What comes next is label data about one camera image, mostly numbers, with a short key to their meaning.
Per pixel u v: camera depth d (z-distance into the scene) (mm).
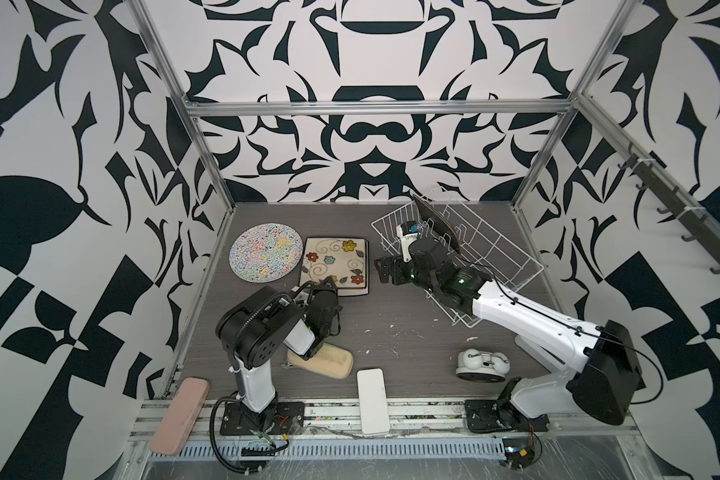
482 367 717
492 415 741
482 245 1031
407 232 684
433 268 577
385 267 701
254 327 502
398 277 697
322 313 714
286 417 718
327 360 793
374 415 712
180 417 732
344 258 990
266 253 1050
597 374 396
